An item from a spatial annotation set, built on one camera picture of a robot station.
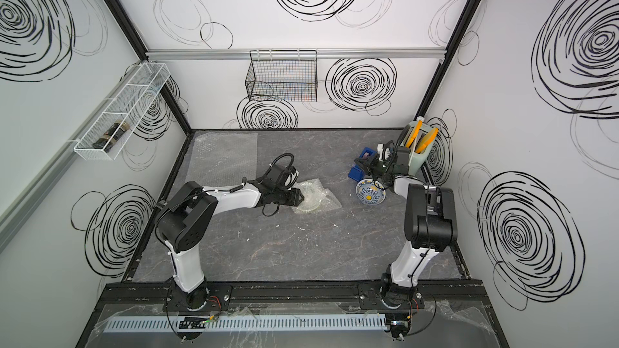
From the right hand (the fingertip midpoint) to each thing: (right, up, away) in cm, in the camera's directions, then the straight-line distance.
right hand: (356, 160), depth 92 cm
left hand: (-22, -16, +2) cm, 27 cm away
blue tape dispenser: (+1, -5, +5) cm, 7 cm away
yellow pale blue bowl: (-17, -14, -1) cm, 22 cm away
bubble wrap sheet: (-58, 0, +15) cm, 60 cm away
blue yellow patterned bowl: (+6, -13, +4) cm, 15 cm away
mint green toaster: (+27, +9, +5) cm, 28 cm away
